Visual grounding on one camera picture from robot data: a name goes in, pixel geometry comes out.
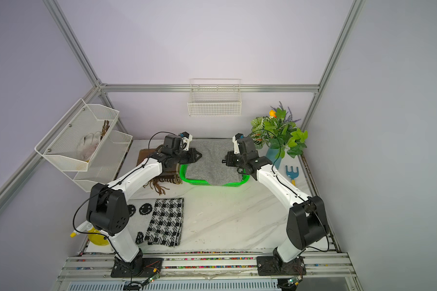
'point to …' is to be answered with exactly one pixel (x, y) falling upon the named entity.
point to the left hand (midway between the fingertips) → (200, 156)
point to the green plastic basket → (183, 171)
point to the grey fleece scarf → (211, 167)
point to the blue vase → (272, 155)
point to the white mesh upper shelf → (74, 140)
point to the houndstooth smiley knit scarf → (156, 221)
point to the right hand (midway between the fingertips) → (227, 159)
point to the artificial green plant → (280, 131)
